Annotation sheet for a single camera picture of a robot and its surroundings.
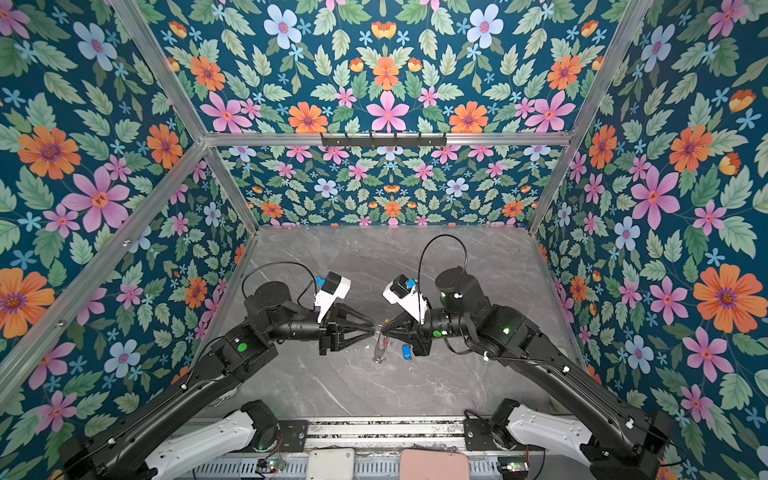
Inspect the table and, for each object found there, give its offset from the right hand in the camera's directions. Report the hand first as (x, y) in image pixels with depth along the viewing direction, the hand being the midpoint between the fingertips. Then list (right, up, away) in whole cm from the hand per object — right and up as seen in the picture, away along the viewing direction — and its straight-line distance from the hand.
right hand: (385, 327), depth 59 cm
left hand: (-2, +1, -4) cm, 5 cm away
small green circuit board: (-28, -36, +11) cm, 47 cm away
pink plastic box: (+8, -35, +11) cm, 38 cm away
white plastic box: (-14, -35, +10) cm, 39 cm away
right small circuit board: (+30, -36, +11) cm, 48 cm away
